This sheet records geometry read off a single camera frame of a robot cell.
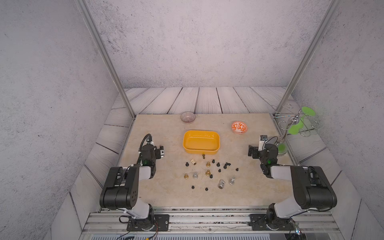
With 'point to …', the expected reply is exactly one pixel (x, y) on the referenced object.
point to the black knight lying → (225, 166)
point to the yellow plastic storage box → (199, 142)
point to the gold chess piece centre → (208, 173)
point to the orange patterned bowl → (239, 127)
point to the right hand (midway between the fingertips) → (259, 144)
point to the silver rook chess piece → (221, 184)
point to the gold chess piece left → (186, 176)
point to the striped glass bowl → (188, 117)
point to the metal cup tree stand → (300, 123)
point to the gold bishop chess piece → (208, 164)
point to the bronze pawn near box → (203, 155)
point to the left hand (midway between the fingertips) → (154, 145)
